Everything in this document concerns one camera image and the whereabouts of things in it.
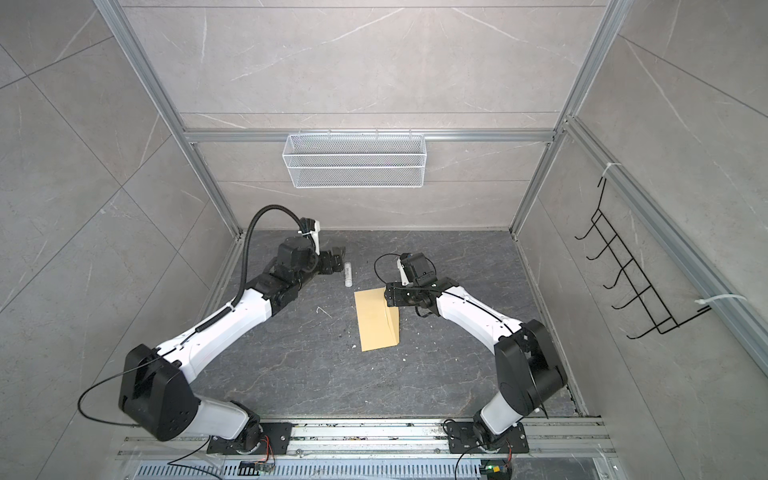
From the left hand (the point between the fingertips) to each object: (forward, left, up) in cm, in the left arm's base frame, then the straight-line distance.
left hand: (331, 241), depth 82 cm
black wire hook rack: (-18, -71, +7) cm, 74 cm away
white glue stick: (+6, -2, -24) cm, 25 cm away
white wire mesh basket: (+34, -4, +4) cm, 34 cm away
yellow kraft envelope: (-12, -12, -27) cm, 32 cm away
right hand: (-7, -18, -15) cm, 25 cm away
